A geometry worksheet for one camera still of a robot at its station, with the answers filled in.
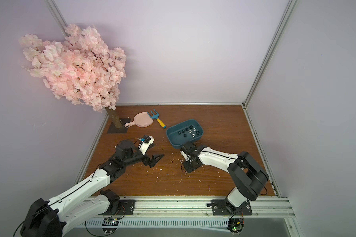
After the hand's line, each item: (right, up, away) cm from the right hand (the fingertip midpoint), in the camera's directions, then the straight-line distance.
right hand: (189, 164), depth 87 cm
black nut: (-6, +17, +16) cm, 24 cm away
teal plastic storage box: (-8, +13, +12) cm, 19 cm away
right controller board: (+22, -24, -17) cm, 37 cm away
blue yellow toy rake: (-25, +29, +26) cm, 47 cm away
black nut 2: (-1, +20, +17) cm, 26 cm away
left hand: (-16, +11, -10) cm, 22 cm away
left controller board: (-40, -26, -15) cm, 50 cm away
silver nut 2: (+4, +16, +13) cm, 21 cm away
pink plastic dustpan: (-36, +26, +25) cm, 51 cm away
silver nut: (+1, +18, +16) cm, 24 cm away
